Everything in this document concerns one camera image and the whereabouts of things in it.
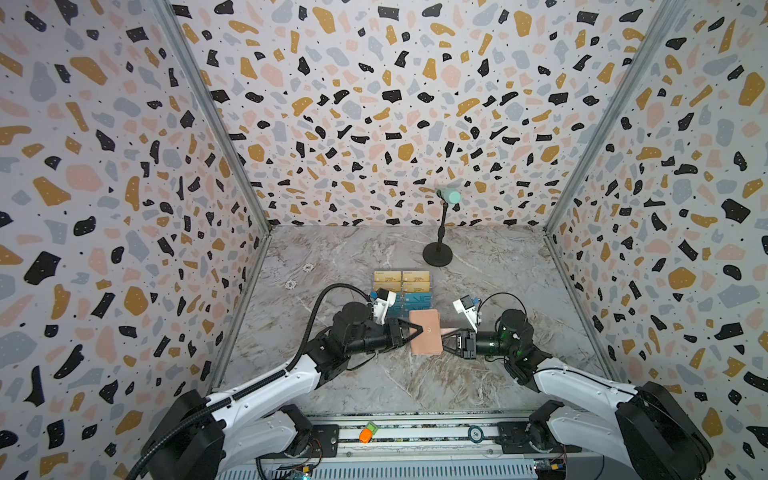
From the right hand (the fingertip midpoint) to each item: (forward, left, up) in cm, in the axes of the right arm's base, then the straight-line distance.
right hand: (436, 345), depth 71 cm
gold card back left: (+26, +14, -9) cm, 31 cm away
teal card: (+21, +6, -14) cm, 26 cm away
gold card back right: (+27, +4, -9) cm, 29 cm away
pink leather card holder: (0, +2, +1) cm, 2 cm away
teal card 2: (+19, +8, -16) cm, 26 cm away
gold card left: (+24, +12, -11) cm, 29 cm away
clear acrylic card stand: (+22, +9, -13) cm, 27 cm away
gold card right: (+24, +4, -12) cm, 27 cm away
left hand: (+3, +3, +3) cm, 5 cm away
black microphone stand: (+43, -5, -19) cm, 48 cm away
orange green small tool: (-16, +17, -16) cm, 28 cm away
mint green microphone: (+38, -5, +14) cm, 41 cm away
